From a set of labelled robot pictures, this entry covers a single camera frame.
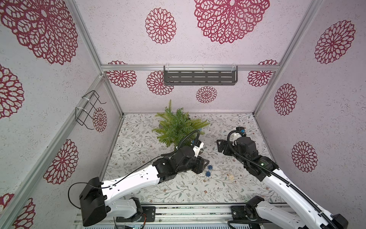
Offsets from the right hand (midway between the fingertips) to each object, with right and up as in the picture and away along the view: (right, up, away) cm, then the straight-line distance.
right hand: (223, 141), depth 75 cm
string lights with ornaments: (-5, -19, +12) cm, 23 cm away
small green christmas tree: (-25, +7, -1) cm, 26 cm away
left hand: (-10, -10, -4) cm, 15 cm away
